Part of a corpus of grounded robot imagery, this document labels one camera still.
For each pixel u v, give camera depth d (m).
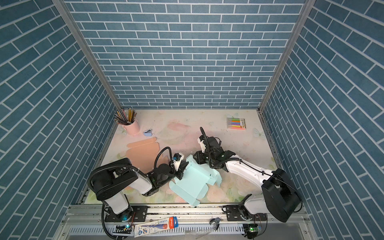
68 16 0.73
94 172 0.44
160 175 0.66
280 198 0.42
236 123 1.12
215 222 0.71
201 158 0.74
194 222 0.72
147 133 1.05
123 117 0.99
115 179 0.47
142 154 0.97
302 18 0.75
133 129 1.01
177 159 0.74
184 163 0.83
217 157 0.64
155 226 0.69
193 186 0.83
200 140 0.78
